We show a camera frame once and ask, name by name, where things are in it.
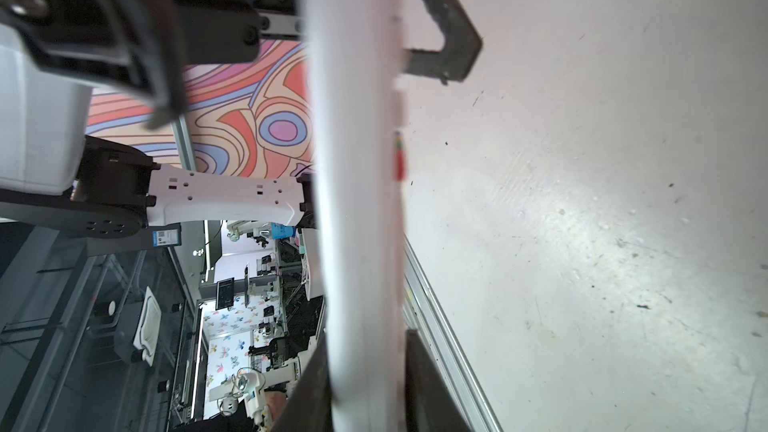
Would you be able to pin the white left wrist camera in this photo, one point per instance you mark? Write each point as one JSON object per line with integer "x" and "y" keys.
{"x": 43, "y": 123}

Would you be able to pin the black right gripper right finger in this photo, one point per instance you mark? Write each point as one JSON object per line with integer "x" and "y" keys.
{"x": 428, "y": 404}

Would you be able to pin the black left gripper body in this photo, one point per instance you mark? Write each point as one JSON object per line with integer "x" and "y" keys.
{"x": 141, "y": 47}

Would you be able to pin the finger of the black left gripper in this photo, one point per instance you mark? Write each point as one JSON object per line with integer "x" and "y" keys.
{"x": 461, "y": 47}

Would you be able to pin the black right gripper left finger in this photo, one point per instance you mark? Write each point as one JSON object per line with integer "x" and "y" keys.
{"x": 308, "y": 408}

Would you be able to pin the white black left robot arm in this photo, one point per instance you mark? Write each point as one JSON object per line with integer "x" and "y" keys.
{"x": 119, "y": 190}

